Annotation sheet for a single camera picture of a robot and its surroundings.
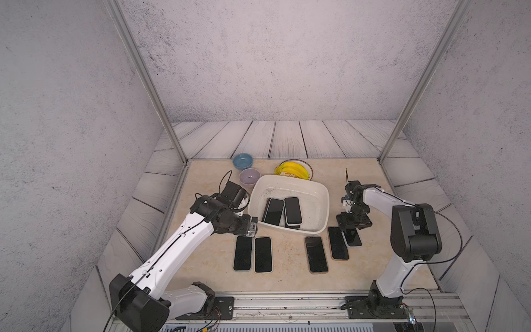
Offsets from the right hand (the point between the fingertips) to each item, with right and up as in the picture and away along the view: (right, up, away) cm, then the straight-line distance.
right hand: (352, 227), depth 91 cm
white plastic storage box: (-15, +13, +13) cm, 24 cm away
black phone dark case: (-35, +6, +5) cm, 36 cm away
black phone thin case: (-25, +6, +5) cm, 27 cm away
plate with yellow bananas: (-23, +26, +19) cm, 40 cm away
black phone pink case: (-17, -10, -7) cm, 21 cm away
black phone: (-28, 0, +1) cm, 28 cm away
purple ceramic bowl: (-48, +22, +17) cm, 55 cm away
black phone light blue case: (-47, -11, -7) cm, 49 cm away
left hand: (-43, +3, -17) cm, 47 cm away
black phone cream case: (-8, -7, -5) cm, 12 cm away
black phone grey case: (0, -5, +2) cm, 6 cm away
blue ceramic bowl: (-52, +31, +28) cm, 66 cm away
